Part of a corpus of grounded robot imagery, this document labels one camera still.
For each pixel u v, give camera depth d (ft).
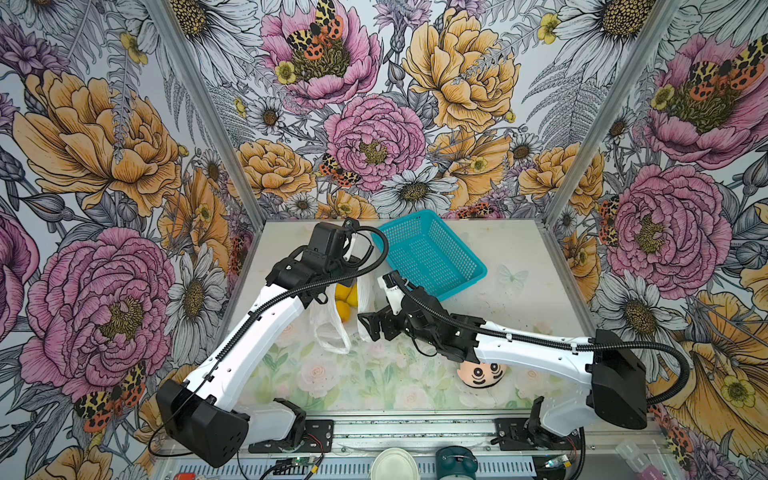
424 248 3.78
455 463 2.10
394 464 2.35
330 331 2.59
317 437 2.41
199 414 1.23
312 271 1.77
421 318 1.84
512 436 2.43
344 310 2.91
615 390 1.33
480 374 2.53
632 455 2.31
